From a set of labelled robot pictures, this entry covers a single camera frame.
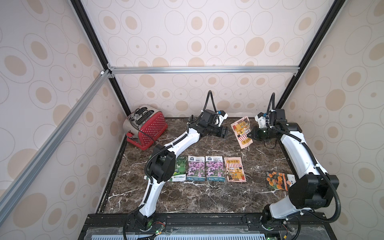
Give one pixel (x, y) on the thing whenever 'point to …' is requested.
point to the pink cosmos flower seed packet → (196, 171)
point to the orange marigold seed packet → (277, 180)
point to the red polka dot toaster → (144, 124)
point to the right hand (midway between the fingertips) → (255, 134)
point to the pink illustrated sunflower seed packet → (234, 170)
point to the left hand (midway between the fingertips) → (234, 131)
